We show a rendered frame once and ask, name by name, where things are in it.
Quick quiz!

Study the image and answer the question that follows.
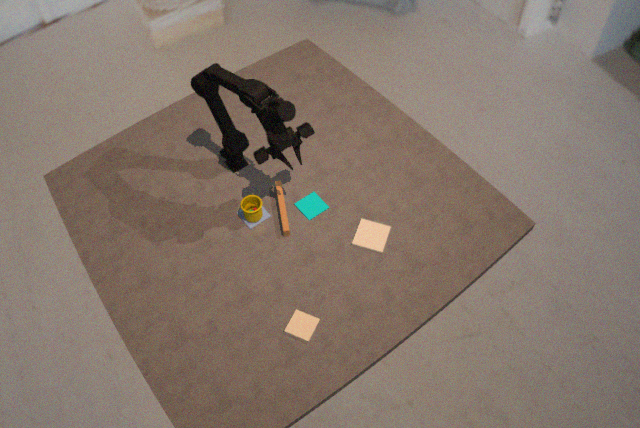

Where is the peach square tile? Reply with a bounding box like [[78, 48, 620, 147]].
[[352, 219, 391, 253]]

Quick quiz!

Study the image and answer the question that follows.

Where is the orange wooden bar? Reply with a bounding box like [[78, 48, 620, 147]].
[[275, 180, 290, 237]]

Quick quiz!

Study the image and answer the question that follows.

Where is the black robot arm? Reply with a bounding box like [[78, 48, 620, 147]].
[[191, 63, 296, 173]]

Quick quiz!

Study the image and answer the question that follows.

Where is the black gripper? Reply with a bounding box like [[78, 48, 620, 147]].
[[254, 122, 315, 170]]

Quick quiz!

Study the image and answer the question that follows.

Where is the tan square tile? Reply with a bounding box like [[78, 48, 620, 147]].
[[284, 309, 320, 342]]

